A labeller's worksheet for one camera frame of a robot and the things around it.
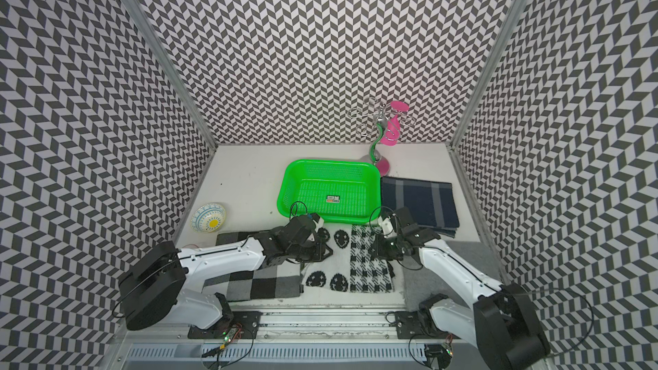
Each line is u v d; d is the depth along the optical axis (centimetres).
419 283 77
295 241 65
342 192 102
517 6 74
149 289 42
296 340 71
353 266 80
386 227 79
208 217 93
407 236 65
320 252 72
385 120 89
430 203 97
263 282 79
